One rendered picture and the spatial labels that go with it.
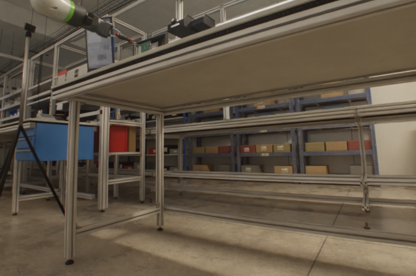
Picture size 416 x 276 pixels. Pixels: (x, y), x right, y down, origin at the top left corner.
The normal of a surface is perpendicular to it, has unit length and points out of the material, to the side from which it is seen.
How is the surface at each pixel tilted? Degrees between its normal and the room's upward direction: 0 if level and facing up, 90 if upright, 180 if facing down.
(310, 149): 90
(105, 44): 101
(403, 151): 90
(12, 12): 90
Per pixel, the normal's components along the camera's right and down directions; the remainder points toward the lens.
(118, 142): 0.84, -0.09
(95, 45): -0.14, 0.07
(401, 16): 0.03, 0.99
